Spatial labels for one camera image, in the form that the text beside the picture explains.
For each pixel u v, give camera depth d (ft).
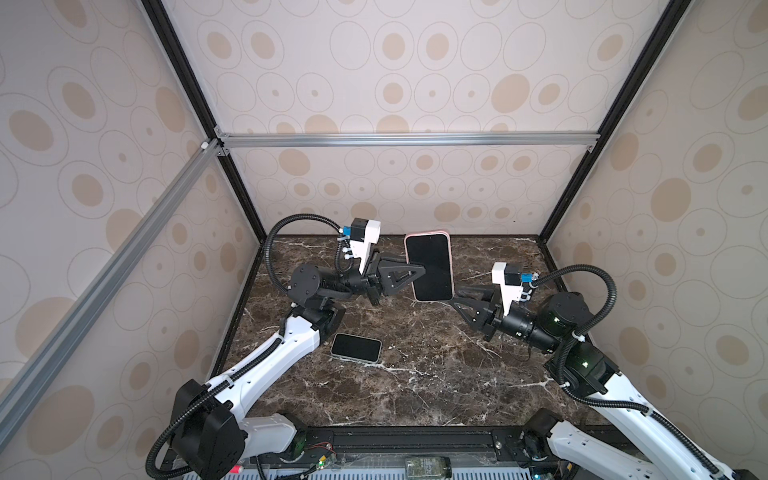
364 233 1.56
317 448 2.39
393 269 1.64
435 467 2.24
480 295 1.93
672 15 2.24
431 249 1.58
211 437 1.46
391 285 1.69
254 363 1.45
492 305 1.73
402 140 2.94
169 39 2.30
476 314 1.75
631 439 1.49
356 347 2.95
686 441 1.35
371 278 1.60
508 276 1.62
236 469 2.29
